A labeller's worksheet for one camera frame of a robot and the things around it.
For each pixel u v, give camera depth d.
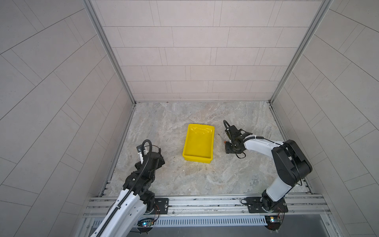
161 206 0.71
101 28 0.78
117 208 0.46
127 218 0.53
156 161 0.59
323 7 0.71
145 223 0.65
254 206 0.71
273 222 0.68
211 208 0.71
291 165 0.46
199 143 0.91
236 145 0.69
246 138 0.63
